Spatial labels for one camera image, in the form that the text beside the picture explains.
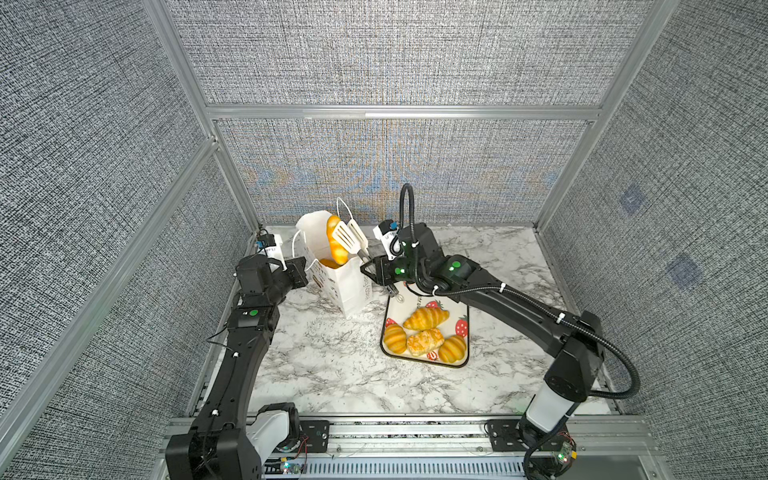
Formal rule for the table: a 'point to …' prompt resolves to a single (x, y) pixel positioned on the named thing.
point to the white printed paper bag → (346, 287)
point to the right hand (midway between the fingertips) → (364, 265)
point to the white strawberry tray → (457, 324)
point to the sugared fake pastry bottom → (425, 341)
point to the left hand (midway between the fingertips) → (305, 258)
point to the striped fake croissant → (339, 252)
